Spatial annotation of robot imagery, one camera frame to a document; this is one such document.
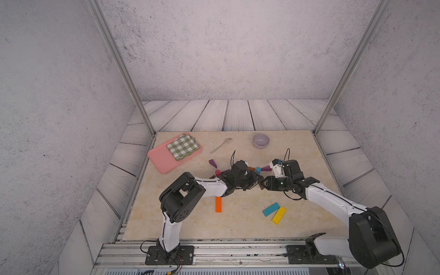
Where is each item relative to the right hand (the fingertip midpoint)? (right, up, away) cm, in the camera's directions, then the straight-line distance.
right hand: (264, 183), depth 86 cm
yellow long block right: (+6, -16, -3) cm, 17 cm away
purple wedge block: (-27, +8, +18) cm, 34 cm away
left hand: (+1, +1, 0) cm, 1 cm away
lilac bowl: (+4, +21, +26) cm, 34 cm away
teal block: (+4, -14, +2) cm, 14 cm away
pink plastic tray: (-57, +9, +20) cm, 61 cm away
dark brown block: (-2, -2, 0) cm, 2 cm away
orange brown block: (-4, +5, +14) cm, 16 cm away
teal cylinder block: (0, +5, +14) cm, 14 cm away
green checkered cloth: (-47, +18, +26) cm, 57 cm away
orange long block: (-23, -11, +3) cm, 25 cm away
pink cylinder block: (-24, +3, +13) cm, 27 cm away
